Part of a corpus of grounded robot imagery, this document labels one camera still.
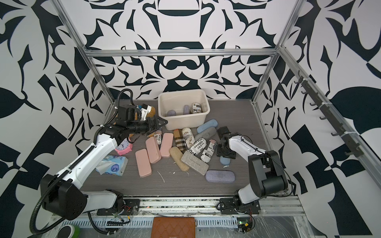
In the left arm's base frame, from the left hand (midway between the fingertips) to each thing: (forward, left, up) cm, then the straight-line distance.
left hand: (162, 122), depth 76 cm
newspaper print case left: (+6, +6, -21) cm, 23 cm away
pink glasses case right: (0, 0, -23) cm, 23 cm away
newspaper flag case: (-4, -26, -22) cm, 34 cm away
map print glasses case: (+3, -13, -22) cm, 26 cm away
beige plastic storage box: (+30, -5, -14) cm, 34 cm away
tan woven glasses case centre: (-8, -6, -21) cm, 23 cm away
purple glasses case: (+25, -13, -19) cm, 34 cm away
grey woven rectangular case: (-14, -16, -20) cm, 29 cm away
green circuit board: (-42, -38, -26) cm, 63 cm away
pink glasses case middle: (-4, +8, -21) cm, 23 cm away
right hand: (-7, -34, -23) cm, 42 cm away
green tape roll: (-42, +38, -22) cm, 60 cm away
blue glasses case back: (+15, -31, -22) cm, 41 cm away
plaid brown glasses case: (+2, -8, -22) cm, 23 cm away
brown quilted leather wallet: (-42, -5, -22) cm, 48 cm away
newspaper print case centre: (-4, -18, -20) cm, 27 cm away
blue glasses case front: (-13, -34, -22) cm, 43 cm away
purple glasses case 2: (-21, -29, -22) cm, 42 cm away
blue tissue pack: (-13, +29, -20) cm, 37 cm away
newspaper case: (+25, -20, -17) cm, 36 cm away
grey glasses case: (+5, -26, -21) cm, 33 cm away
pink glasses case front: (-11, +13, -24) cm, 30 cm away
